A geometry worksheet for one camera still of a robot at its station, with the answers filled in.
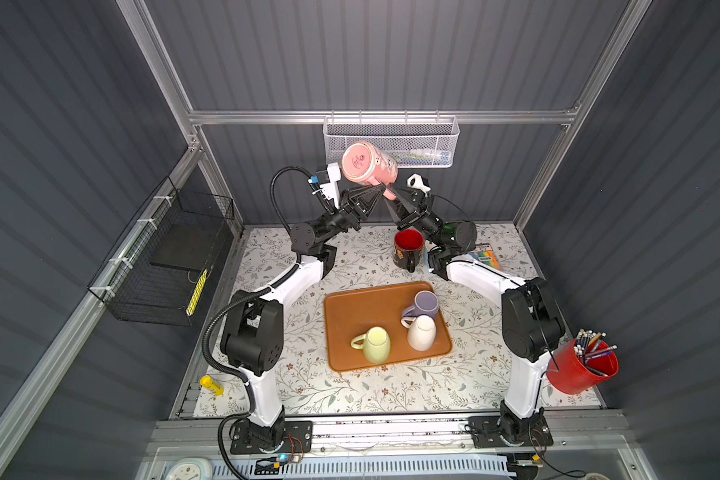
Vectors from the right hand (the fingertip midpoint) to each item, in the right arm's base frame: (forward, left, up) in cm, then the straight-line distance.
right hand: (390, 202), depth 63 cm
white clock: (-44, +46, -41) cm, 76 cm away
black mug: (+18, -8, -36) cm, 41 cm away
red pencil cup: (-22, -49, -36) cm, 65 cm away
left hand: (0, +1, +3) cm, 3 cm away
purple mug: (-3, -12, -37) cm, 39 cm away
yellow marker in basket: (-12, +45, -16) cm, 50 cm away
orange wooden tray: (-1, +11, -47) cm, 48 cm away
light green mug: (-17, +3, -35) cm, 39 cm away
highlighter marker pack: (+23, -38, -45) cm, 63 cm away
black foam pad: (0, +51, -13) cm, 53 cm away
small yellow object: (-27, +46, -35) cm, 64 cm away
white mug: (-13, -9, -35) cm, 39 cm away
